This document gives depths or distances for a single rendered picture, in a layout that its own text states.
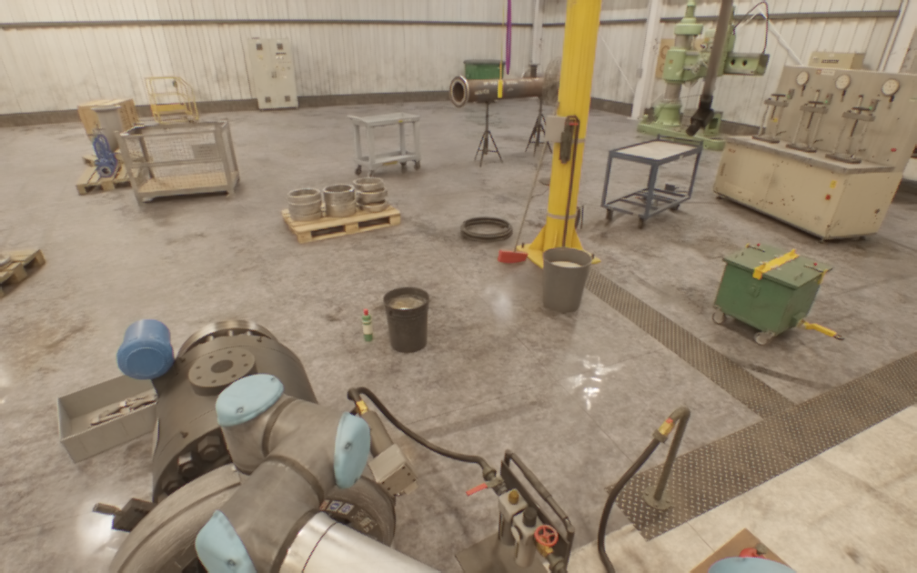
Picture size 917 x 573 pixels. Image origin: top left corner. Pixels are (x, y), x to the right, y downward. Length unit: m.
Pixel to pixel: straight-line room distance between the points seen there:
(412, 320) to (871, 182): 5.14
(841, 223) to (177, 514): 6.24
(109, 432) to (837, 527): 3.61
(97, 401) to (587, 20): 4.27
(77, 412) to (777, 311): 4.46
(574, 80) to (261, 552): 3.97
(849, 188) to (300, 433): 6.01
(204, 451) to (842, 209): 6.08
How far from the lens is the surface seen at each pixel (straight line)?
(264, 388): 0.69
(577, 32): 4.18
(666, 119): 12.59
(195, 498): 1.29
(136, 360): 1.84
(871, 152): 6.79
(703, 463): 2.78
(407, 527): 2.28
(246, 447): 0.70
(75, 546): 2.75
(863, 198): 6.48
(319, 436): 0.62
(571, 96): 4.19
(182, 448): 1.61
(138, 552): 1.38
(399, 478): 1.44
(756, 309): 3.80
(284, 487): 0.59
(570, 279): 3.55
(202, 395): 1.72
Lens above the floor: 1.89
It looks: 28 degrees down
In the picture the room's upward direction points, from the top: straight up
